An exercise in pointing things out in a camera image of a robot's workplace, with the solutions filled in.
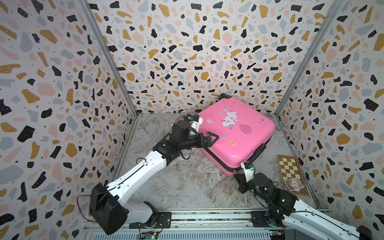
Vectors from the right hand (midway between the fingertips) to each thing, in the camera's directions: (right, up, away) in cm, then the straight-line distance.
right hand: (234, 176), depth 77 cm
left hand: (-10, +20, -7) cm, 24 cm away
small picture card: (+34, -5, +4) cm, 34 cm away
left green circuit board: (-42, -25, -7) cm, 49 cm away
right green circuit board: (+19, -25, -6) cm, 32 cm away
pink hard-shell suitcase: (+6, +23, +4) cm, 24 cm away
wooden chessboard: (+36, +1, +13) cm, 38 cm away
